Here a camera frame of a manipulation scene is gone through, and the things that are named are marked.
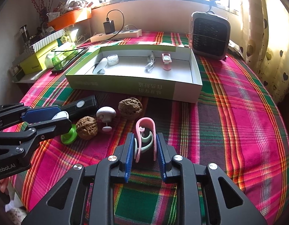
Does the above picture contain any white oval mouse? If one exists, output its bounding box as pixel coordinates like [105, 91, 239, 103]
[93, 57, 108, 75]

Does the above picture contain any white power strip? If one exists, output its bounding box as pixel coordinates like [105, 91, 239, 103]
[90, 29, 142, 42]

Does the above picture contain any striped white box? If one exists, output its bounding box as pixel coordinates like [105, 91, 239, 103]
[12, 29, 65, 66]

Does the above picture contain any clear round jar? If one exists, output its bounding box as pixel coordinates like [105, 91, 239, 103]
[107, 54, 119, 66]

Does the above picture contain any pink small case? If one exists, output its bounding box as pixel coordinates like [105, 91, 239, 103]
[162, 53, 172, 71]

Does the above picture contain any black charger cable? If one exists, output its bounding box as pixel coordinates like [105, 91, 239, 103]
[51, 9, 125, 53]

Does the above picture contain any white cable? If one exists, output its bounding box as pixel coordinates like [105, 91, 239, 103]
[144, 50, 156, 73]

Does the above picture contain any brown walnut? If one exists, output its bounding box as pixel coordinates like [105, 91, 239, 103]
[76, 116, 98, 140]
[118, 97, 143, 120]

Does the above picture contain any green white cardboard box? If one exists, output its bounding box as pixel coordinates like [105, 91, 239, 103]
[66, 44, 202, 103]

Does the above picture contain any black charger adapter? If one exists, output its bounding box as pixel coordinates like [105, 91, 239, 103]
[103, 17, 115, 34]

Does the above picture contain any heart pattern curtain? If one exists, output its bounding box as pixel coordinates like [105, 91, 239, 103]
[242, 0, 289, 103]

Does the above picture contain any black window hook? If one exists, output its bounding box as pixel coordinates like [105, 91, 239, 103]
[209, 0, 220, 11]

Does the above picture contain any red branch decoration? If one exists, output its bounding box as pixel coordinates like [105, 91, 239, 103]
[27, 0, 61, 24]

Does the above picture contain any pink green clip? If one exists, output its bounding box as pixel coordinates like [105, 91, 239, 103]
[134, 117, 157, 163]

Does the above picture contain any yellow green box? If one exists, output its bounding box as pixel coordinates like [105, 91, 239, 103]
[19, 40, 58, 75]

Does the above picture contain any person left hand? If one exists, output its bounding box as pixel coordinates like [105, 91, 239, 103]
[0, 178, 9, 193]

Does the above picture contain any white plug in strip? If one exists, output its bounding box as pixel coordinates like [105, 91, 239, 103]
[122, 24, 138, 33]

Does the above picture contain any plaid bed cloth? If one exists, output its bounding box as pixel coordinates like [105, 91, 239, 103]
[10, 54, 289, 224]

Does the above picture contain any orange tray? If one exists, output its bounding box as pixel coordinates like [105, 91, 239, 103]
[48, 7, 92, 31]

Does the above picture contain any black rectangular device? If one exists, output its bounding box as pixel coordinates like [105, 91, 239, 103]
[60, 95, 99, 119]

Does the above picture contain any white mushroom hook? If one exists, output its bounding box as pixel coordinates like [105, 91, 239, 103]
[96, 106, 117, 132]

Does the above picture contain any small dark space heater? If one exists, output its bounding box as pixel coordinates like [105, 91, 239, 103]
[188, 11, 231, 60]

